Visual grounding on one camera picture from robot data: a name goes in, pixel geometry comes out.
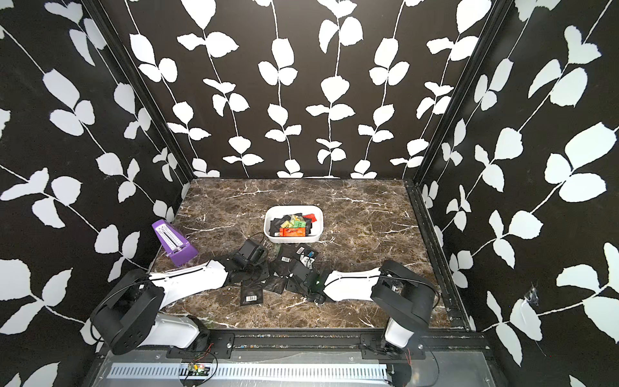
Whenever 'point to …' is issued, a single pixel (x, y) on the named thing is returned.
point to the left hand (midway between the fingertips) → (273, 269)
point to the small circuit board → (197, 369)
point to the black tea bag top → (301, 255)
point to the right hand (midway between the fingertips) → (285, 280)
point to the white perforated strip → (249, 372)
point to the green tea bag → (295, 222)
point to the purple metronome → (177, 248)
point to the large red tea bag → (311, 216)
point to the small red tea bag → (292, 232)
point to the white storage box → (272, 212)
